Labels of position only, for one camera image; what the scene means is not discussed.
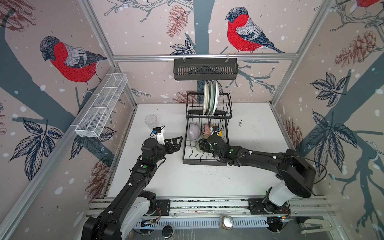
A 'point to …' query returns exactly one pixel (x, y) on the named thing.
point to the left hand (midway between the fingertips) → (176, 139)
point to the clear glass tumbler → (151, 121)
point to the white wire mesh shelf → (103, 105)
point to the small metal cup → (227, 222)
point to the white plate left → (206, 98)
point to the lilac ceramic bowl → (194, 131)
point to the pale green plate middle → (211, 97)
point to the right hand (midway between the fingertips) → (201, 143)
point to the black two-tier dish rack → (194, 113)
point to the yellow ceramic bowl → (220, 133)
